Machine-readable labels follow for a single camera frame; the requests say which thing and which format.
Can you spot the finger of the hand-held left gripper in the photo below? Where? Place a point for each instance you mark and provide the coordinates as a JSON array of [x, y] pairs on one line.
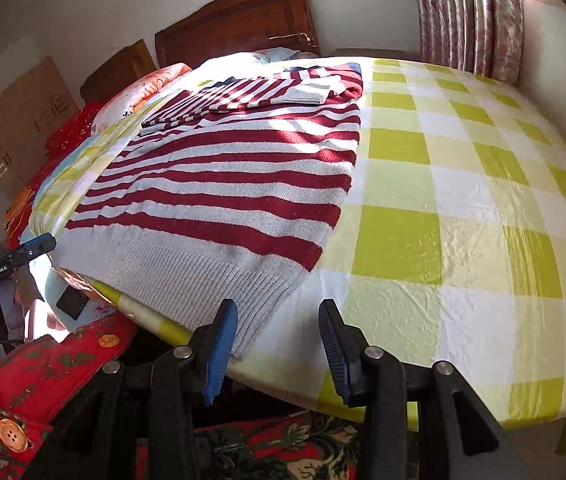
[[38, 247]]

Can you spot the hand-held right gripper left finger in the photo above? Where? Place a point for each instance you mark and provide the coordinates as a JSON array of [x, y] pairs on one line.
[[220, 355]]

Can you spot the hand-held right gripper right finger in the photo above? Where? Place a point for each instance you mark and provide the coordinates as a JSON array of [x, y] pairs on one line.
[[340, 360]]

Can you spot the red grey striped sweater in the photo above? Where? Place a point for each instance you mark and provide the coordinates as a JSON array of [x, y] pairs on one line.
[[213, 185]]

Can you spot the orange blanket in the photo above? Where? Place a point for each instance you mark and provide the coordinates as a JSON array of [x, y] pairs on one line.
[[18, 210]]

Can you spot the black flat device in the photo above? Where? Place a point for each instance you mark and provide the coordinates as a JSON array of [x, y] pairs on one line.
[[73, 302]]

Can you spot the white floral bedsheet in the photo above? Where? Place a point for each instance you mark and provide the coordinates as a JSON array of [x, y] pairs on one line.
[[98, 305]]

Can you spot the red patterned blanket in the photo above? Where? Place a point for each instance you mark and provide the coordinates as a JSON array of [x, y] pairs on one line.
[[70, 135]]

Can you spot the light wooden wardrobe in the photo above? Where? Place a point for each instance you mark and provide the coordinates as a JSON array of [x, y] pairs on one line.
[[18, 120]]

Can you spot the person's red floral jacket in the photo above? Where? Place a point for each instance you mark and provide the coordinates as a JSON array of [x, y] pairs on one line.
[[38, 385]]

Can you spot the plain wooden headboard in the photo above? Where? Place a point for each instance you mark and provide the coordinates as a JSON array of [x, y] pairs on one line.
[[118, 72]]

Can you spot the yellow green checked cloth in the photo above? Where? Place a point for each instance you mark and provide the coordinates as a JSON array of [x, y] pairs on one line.
[[463, 210]]

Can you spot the pink orange floral pillow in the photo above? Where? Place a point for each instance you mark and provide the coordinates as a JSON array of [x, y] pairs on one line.
[[153, 80]]

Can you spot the carved dark wooden headboard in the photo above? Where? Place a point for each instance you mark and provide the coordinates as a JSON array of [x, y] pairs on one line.
[[243, 25]]

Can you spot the light blue pillow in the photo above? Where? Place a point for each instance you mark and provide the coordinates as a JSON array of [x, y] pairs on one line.
[[278, 54]]

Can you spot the wooden nightstand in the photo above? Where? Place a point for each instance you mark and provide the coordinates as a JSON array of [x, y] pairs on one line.
[[378, 54]]

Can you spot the pink floral curtain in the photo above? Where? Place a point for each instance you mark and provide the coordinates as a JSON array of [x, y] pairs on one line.
[[468, 15]]

